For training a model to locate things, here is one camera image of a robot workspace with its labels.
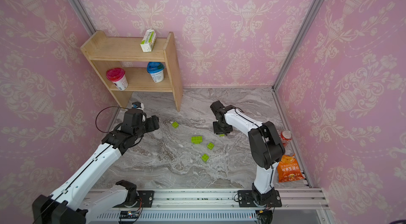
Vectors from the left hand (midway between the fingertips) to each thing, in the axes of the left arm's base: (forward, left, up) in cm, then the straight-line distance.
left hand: (153, 120), depth 80 cm
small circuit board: (-38, +8, -22) cm, 44 cm away
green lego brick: (+9, -7, -18) cm, 21 cm away
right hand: (+2, -36, -14) cm, 38 cm away
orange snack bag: (-19, -68, -13) cm, 72 cm away
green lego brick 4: (-6, -35, -3) cm, 36 cm away
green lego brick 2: (-6, -30, -17) cm, 35 cm away
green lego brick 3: (-12, -27, -17) cm, 34 cm away
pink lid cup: (+19, +20, +12) cm, 31 cm away
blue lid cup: (+25, +1, +12) cm, 28 cm away
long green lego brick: (-3, -22, -15) cm, 27 cm away
